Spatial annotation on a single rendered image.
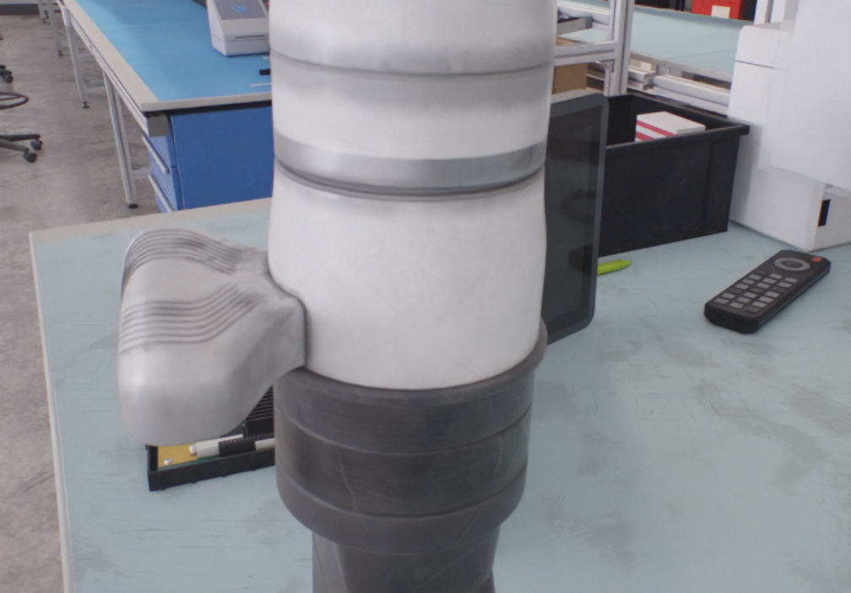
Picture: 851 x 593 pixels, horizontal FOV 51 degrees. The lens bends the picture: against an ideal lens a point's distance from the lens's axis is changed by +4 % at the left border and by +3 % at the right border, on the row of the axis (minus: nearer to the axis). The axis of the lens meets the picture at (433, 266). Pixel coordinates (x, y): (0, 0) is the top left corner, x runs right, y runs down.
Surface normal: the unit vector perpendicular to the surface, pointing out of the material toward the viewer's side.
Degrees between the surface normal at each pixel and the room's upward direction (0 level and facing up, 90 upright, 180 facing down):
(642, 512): 0
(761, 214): 90
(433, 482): 90
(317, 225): 81
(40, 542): 0
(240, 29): 41
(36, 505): 0
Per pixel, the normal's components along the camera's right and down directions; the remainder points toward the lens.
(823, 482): -0.01, -0.92
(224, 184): 0.42, 0.35
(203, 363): 0.42, -0.43
